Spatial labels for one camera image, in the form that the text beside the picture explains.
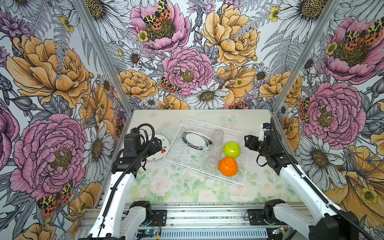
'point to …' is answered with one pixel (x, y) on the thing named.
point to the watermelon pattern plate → (165, 146)
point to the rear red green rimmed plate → (191, 138)
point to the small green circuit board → (149, 231)
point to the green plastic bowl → (231, 150)
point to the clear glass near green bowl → (218, 137)
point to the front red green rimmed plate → (203, 148)
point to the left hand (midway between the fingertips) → (154, 149)
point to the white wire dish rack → (181, 154)
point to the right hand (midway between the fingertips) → (249, 142)
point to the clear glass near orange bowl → (211, 162)
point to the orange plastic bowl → (228, 166)
